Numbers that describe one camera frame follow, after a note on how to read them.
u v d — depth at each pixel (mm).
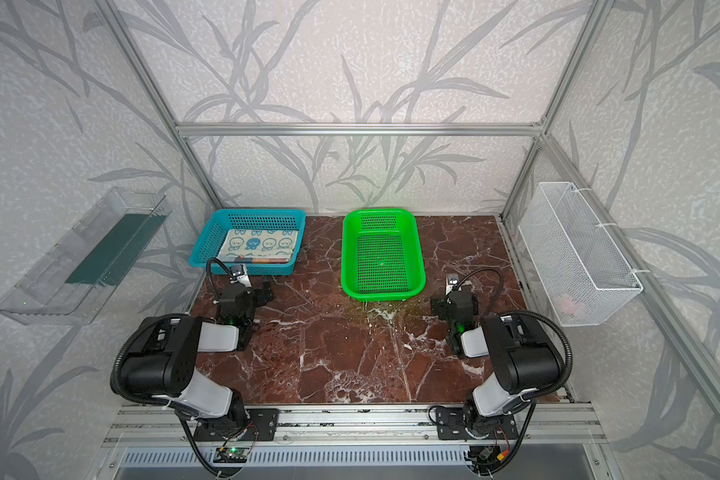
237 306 709
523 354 460
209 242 1038
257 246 1052
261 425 737
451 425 733
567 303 719
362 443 723
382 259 1085
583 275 605
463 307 708
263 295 883
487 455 751
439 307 870
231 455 714
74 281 630
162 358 462
